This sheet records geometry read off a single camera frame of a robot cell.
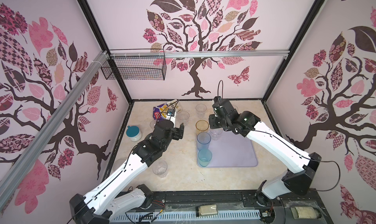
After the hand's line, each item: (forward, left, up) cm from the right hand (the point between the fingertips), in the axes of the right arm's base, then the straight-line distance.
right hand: (210, 117), depth 74 cm
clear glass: (+7, -7, -28) cm, 30 cm away
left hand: (-3, +19, -1) cm, 19 cm away
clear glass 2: (+21, +17, -26) cm, 38 cm away
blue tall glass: (-2, +3, -20) cm, 20 cm away
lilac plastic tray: (-6, -15, -26) cm, 31 cm away
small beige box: (-38, +4, -25) cm, 45 cm away
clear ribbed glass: (-16, +29, -28) cm, 44 cm away
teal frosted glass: (-11, +2, -25) cm, 27 cm away
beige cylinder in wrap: (-39, -43, -24) cm, 63 cm away
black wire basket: (+40, +45, +6) cm, 61 cm away
